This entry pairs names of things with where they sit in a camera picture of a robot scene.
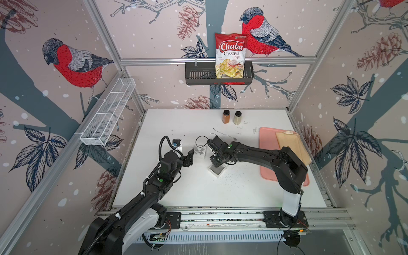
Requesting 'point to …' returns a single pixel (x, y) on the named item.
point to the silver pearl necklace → (215, 130)
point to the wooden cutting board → (291, 140)
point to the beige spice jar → (237, 118)
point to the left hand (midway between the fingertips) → (190, 146)
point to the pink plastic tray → (268, 138)
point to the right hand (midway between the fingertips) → (214, 159)
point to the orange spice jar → (226, 116)
